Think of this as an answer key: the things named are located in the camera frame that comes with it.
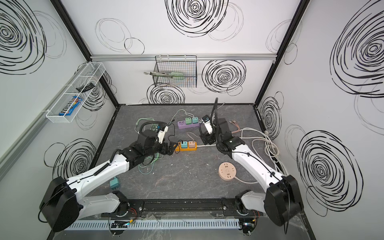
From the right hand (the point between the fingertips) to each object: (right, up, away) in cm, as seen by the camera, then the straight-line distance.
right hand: (208, 128), depth 83 cm
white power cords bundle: (+37, -10, +16) cm, 42 cm away
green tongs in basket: (-23, +33, +8) cm, 41 cm away
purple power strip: (-16, +1, +22) cm, 27 cm away
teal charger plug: (-14, -11, +6) cm, 19 cm away
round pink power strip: (+11, -25, +1) cm, 27 cm away
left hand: (-20, -7, -2) cm, 21 cm away
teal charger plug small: (-7, +4, +19) cm, 21 cm away
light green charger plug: (-12, +4, +19) cm, 23 cm away
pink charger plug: (-10, -10, +7) cm, 16 cm away
